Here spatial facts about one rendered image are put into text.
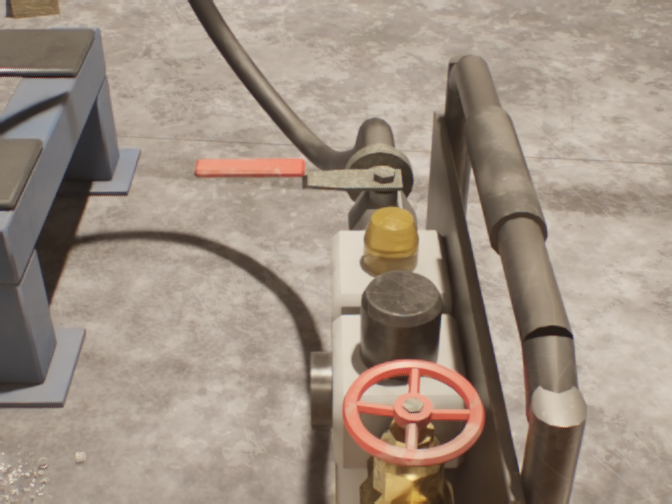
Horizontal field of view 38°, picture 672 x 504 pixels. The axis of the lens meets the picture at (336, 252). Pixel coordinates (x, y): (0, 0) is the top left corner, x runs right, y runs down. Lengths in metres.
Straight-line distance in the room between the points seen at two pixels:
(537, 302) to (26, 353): 0.87
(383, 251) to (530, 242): 0.16
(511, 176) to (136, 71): 1.53
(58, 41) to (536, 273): 1.14
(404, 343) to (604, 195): 1.11
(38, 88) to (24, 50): 0.11
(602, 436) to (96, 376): 0.63
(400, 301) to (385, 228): 0.09
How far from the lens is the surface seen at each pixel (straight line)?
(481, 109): 0.62
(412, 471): 0.51
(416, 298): 0.56
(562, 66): 2.06
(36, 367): 1.25
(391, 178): 0.72
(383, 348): 0.56
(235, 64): 1.30
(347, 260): 0.66
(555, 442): 0.44
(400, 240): 0.63
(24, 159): 1.23
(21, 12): 2.34
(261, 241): 1.48
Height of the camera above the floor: 0.86
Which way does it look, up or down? 36 degrees down
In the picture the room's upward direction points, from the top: straight up
